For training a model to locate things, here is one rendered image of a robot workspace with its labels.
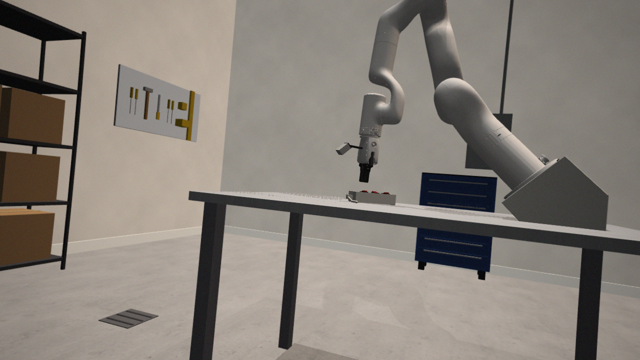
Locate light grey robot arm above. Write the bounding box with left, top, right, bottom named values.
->
left=359, top=0, right=558, bottom=199

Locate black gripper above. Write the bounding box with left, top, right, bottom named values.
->
left=357, top=135, right=380, bottom=183

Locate white power strip body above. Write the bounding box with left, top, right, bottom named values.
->
left=346, top=190, right=396, bottom=206

